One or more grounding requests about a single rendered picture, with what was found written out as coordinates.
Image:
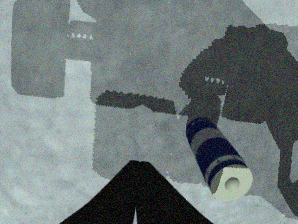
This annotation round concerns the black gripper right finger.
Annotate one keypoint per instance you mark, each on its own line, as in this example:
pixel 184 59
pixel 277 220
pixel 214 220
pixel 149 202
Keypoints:
pixel 159 203

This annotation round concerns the blue and grey cylindrical battery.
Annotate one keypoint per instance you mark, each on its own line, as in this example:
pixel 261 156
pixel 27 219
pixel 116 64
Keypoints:
pixel 222 168

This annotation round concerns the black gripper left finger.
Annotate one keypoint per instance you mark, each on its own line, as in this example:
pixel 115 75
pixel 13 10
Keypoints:
pixel 116 202

